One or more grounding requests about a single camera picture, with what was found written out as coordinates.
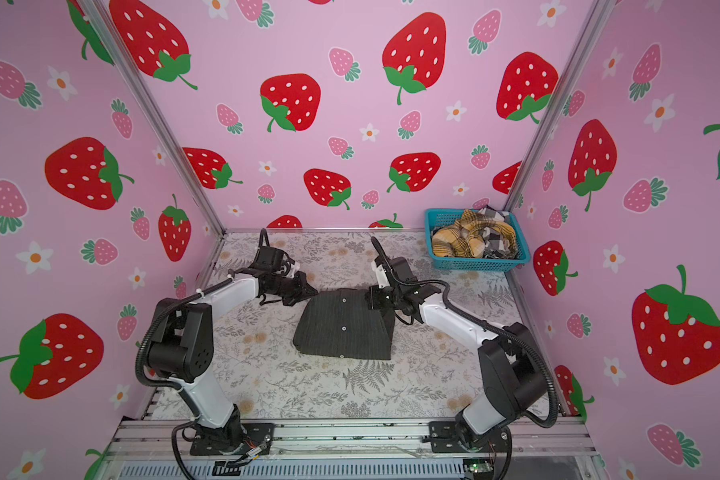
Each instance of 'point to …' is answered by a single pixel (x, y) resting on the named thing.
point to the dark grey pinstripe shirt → (341, 322)
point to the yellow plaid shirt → (465, 237)
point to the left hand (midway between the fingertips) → (319, 290)
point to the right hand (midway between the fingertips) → (364, 295)
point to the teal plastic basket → (436, 218)
